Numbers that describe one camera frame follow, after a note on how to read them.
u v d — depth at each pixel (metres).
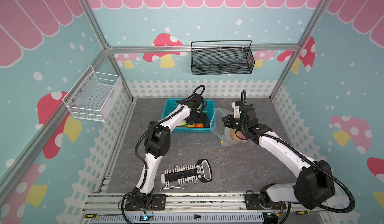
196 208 0.74
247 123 0.62
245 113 0.61
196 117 0.86
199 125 0.98
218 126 0.92
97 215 0.71
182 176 0.81
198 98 0.80
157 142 0.57
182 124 1.00
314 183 0.41
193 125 0.99
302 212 0.71
